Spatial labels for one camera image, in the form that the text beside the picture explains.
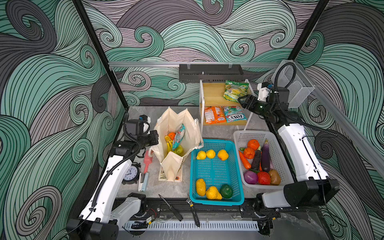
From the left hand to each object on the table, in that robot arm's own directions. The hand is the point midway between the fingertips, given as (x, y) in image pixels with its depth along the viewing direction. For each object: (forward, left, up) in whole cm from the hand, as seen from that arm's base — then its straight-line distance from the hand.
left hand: (158, 133), depth 75 cm
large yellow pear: (-23, -28, -18) cm, 41 cm away
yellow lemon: (-2, -24, -20) cm, 31 cm away
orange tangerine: (+11, -4, -18) cm, 21 cm away
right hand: (+12, -43, +13) cm, 46 cm away
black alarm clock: (-13, +16, -22) cm, 31 cm away
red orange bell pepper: (-1, -52, -16) cm, 54 cm away
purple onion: (-15, -49, -17) cm, 54 cm away
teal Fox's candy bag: (+20, -44, -5) cm, 49 cm away
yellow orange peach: (-2, -37, -19) cm, 41 cm away
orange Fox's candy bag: (+19, -32, -6) cm, 38 cm away
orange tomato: (+5, -56, -16) cm, 58 cm away
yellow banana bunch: (+7, -3, -20) cm, 21 cm away
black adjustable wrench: (-31, -19, -23) cm, 43 cm away
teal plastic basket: (-12, -32, -24) cm, 42 cm away
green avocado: (-22, -36, -18) cm, 46 cm away
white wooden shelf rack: (+19, -27, +12) cm, 35 cm away
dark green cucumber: (-5, -56, -18) cm, 59 cm away
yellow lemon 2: (-1, -29, -19) cm, 35 cm away
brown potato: (-16, -63, -17) cm, 67 cm away
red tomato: (-16, -56, -16) cm, 60 cm away
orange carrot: (-6, -51, -21) cm, 55 cm away
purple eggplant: (-3, -61, -17) cm, 63 cm away
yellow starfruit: (-20, -23, -19) cm, 36 cm away
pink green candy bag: (+5, -10, -10) cm, 15 cm away
